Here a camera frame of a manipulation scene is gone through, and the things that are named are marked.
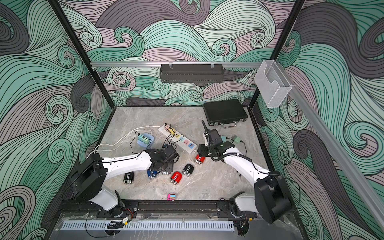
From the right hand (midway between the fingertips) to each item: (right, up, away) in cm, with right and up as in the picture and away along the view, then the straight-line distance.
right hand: (200, 151), depth 85 cm
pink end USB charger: (-21, +14, +13) cm, 29 cm away
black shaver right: (-7, -11, -2) cm, 13 cm away
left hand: (-18, -8, 0) cm, 20 cm away
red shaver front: (-14, -14, -4) cm, 20 cm away
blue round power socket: (-36, +2, +10) cm, 37 cm away
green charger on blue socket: (-35, +5, +8) cm, 36 cm away
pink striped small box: (-16, -21, -10) cm, 28 cm away
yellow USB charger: (-18, +11, +10) cm, 23 cm away
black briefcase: (+23, +23, +29) cm, 44 cm away
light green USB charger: (+27, +5, +15) cm, 31 cm away
